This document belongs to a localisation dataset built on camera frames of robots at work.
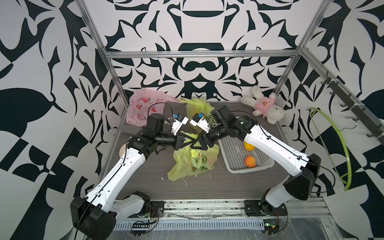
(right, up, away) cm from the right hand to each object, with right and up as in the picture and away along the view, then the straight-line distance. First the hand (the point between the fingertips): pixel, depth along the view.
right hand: (194, 140), depth 69 cm
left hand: (-1, +1, 0) cm, 2 cm away
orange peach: (+31, -14, +14) cm, 37 cm away
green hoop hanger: (+61, -7, -9) cm, 62 cm away
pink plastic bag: (-37, +22, +46) cm, 63 cm away
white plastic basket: (+26, -11, +25) cm, 38 cm away
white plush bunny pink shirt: (+52, +18, +39) cm, 67 cm away
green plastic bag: (+1, +17, +27) cm, 32 cm away
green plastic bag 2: (-2, -10, +1) cm, 10 cm away
